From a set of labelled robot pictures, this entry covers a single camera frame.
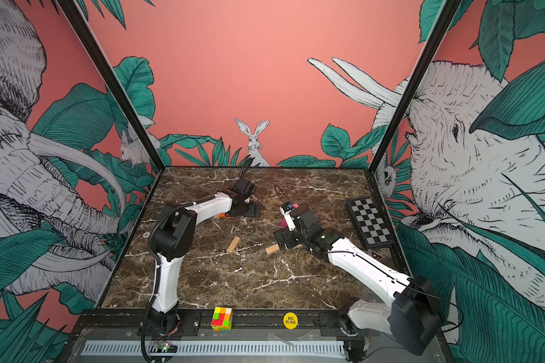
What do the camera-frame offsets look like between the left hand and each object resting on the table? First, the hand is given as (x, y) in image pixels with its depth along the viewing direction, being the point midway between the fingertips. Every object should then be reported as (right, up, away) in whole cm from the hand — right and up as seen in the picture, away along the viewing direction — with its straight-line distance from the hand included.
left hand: (254, 208), depth 102 cm
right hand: (+14, -5, -20) cm, 25 cm away
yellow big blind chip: (+16, -36, -27) cm, 47 cm away
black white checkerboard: (+51, -5, -5) cm, 51 cm away
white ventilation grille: (+3, -42, -32) cm, 53 cm away
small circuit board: (-25, -41, -32) cm, 58 cm away
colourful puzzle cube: (-6, -33, -32) cm, 46 cm away
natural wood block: (-7, -14, -10) cm, 19 cm away
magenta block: (+13, -2, -29) cm, 32 cm away
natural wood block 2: (+10, -16, -10) cm, 21 cm away
